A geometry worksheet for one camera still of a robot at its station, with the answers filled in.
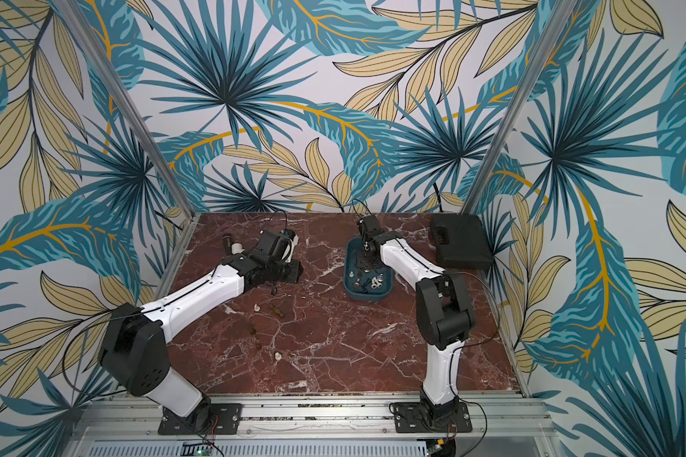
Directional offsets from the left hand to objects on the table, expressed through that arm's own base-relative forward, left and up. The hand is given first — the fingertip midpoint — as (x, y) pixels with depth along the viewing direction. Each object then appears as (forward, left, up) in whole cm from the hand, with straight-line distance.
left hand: (297, 272), depth 86 cm
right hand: (+9, -23, -6) cm, 25 cm away
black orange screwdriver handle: (+19, +30, -12) cm, 37 cm away
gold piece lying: (-7, +7, -13) cm, 17 cm away
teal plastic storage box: (+4, -21, -13) cm, 25 cm away
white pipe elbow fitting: (+16, +25, -10) cm, 32 cm away
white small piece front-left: (-21, +5, -13) cm, 25 cm away
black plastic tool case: (+19, -57, -8) cm, 61 cm away
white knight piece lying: (-6, +14, -13) cm, 20 cm away
